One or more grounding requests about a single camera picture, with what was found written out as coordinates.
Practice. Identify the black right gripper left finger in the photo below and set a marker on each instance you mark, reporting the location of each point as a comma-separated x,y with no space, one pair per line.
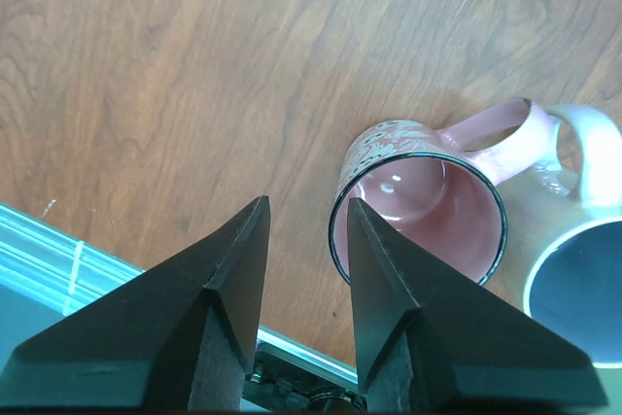
180,336

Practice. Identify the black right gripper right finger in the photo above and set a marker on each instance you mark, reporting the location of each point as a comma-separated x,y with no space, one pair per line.
428,338

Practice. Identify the iridescent cream mug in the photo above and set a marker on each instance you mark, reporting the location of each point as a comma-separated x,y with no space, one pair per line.
562,261

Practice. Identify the pink ghost pattern mug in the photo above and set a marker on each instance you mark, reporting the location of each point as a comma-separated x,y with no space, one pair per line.
438,187

